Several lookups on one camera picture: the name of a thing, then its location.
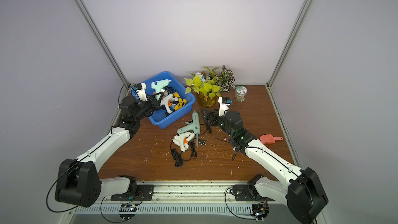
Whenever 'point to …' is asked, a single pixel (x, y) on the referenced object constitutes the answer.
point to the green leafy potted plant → (206, 85)
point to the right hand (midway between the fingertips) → (207, 107)
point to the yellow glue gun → (182, 102)
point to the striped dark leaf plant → (225, 79)
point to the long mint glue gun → (194, 127)
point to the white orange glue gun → (182, 139)
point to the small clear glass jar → (240, 92)
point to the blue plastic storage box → (160, 116)
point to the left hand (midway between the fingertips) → (163, 93)
